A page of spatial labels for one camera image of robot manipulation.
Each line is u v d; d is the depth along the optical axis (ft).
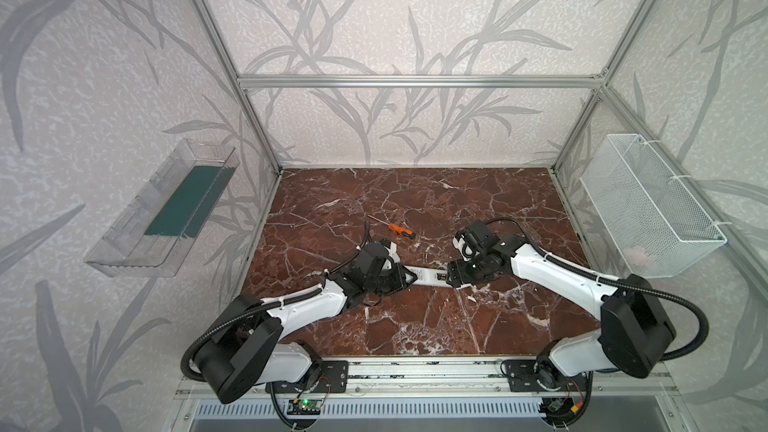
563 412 2.33
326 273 2.18
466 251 2.51
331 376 2.41
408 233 3.25
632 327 1.39
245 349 1.37
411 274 2.69
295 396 2.31
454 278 2.49
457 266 2.47
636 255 2.37
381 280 2.37
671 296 1.35
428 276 2.82
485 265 2.09
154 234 2.08
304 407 2.35
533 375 2.42
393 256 3.08
